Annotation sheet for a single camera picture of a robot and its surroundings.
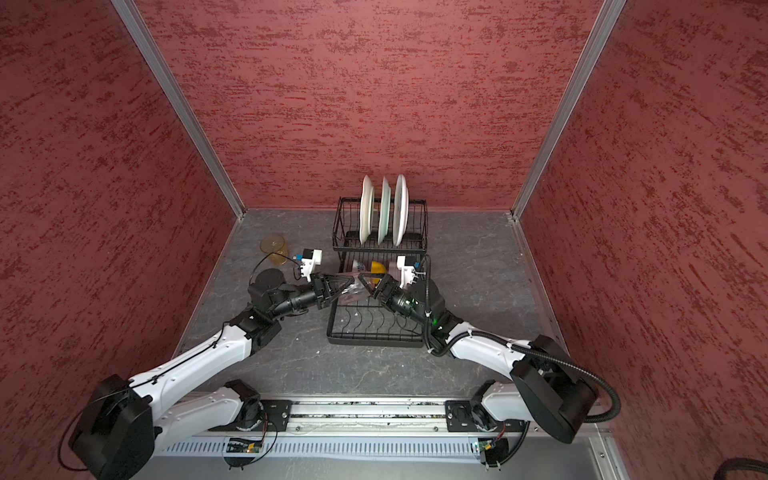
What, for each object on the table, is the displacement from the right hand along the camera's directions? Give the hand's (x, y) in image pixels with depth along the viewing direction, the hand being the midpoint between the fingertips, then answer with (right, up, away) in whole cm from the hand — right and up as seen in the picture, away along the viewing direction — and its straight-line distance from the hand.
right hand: (360, 287), depth 75 cm
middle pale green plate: (+6, +20, -1) cm, 21 cm away
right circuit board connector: (+33, -39, -4) cm, 51 cm away
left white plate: (+2, +19, 0) cm, 19 cm away
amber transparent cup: (-33, +9, +27) cm, 44 cm away
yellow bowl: (+3, +3, +16) cm, 16 cm away
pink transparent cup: (-1, 0, -2) cm, 2 cm away
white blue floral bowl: (-2, +4, +15) cm, 16 cm away
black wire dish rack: (-3, -12, +17) cm, 21 cm away
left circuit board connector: (-30, -39, -2) cm, 49 cm away
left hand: (-1, +1, -3) cm, 3 cm away
